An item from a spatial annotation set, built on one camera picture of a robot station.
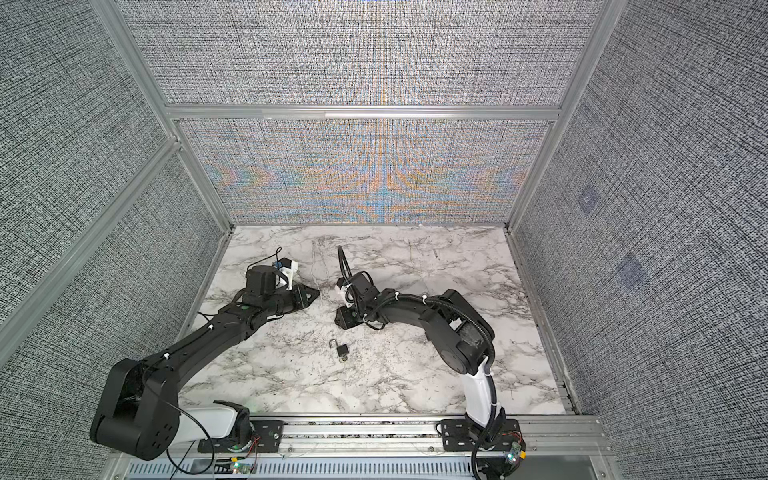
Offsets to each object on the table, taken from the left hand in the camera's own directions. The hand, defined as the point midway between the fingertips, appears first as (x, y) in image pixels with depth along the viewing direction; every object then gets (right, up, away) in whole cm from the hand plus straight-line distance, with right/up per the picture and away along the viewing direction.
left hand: (319, 293), depth 86 cm
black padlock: (+6, -17, +2) cm, 18 cm away
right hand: (+5, -9, +7) cm, 13 cm away
